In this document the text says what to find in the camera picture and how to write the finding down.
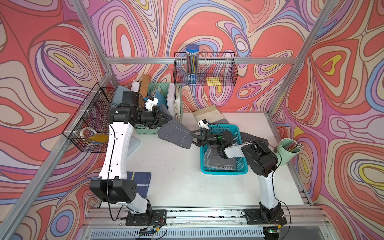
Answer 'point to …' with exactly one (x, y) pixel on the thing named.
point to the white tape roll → (83, 129)
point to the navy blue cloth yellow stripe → (142, 179)
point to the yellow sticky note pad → (213, 81)
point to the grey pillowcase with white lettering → (213, 159)
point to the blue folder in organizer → (162, 99)
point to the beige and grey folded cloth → (211, 114)
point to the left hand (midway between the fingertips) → (172, 117)
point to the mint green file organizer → (166, 99)
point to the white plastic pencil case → (134, 143)
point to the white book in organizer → (135, 87)
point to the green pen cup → (288, 148)
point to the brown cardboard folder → (144, 88)
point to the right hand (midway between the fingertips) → (189, 140)
